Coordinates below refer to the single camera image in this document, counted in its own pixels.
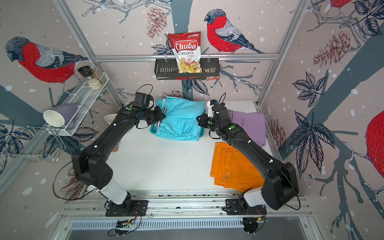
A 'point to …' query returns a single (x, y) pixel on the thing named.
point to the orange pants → (231, 169)
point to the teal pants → (180, 121)
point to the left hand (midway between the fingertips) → (167, 112)
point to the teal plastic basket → (153, 127)
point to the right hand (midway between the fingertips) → (196, 116)
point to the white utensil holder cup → (110, 118)
